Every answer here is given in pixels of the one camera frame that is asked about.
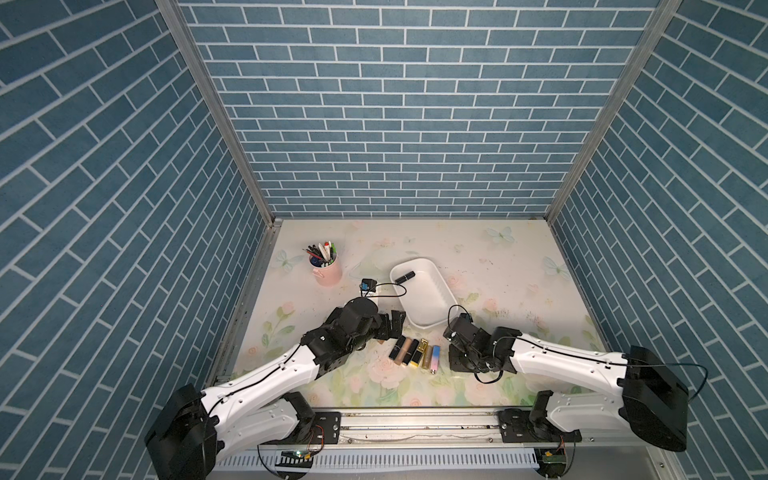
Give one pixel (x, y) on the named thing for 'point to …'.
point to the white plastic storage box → (428, 302)
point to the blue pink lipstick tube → (435, 359)
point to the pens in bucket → (321, 253)
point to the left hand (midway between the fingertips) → (400, 316)
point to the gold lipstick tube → (426, 356)
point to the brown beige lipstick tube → (403, 351)
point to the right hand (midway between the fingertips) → (452, 363)
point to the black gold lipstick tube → (415, 361)
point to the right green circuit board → (550, 458)
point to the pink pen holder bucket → (328, 275)
